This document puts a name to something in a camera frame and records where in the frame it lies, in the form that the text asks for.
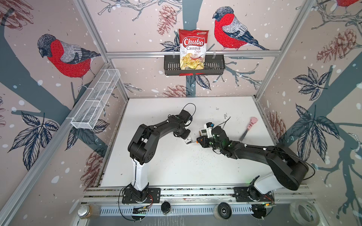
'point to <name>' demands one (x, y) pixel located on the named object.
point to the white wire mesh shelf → (86, 116)
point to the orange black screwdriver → (197, 141)
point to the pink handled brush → (253, 120)
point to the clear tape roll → (305, 212)
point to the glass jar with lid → (86, 211)
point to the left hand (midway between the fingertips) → (184, 136)
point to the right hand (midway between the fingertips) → (196, 141)
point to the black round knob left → (166, 207)
